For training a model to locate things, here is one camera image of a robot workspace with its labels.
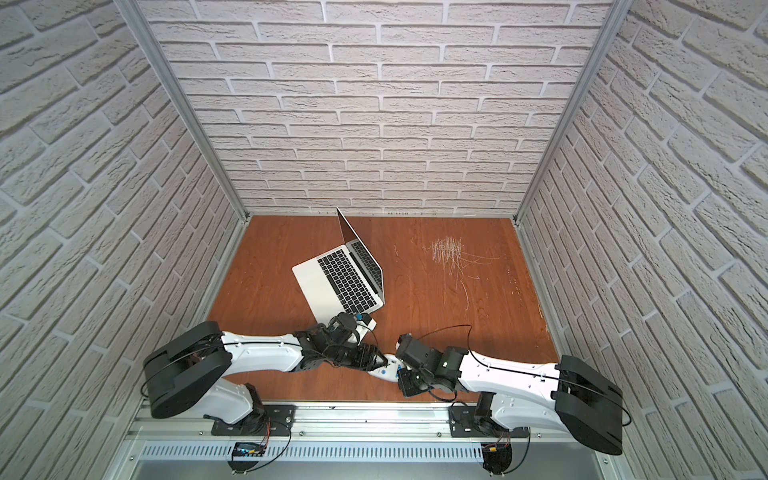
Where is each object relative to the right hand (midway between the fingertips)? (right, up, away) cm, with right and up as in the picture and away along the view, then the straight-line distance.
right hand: (398, 392), depth 78 cm
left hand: (-5, +9, +4) cm, 11 cm away
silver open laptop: (-18, +28, +23) cm, 40 cm away
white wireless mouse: (-2, +5, +2) cm, 6 cm away
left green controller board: (-37, -11, -5) cm, 40 cm away
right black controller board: (+23, -11, -8) cm, 27 cm away
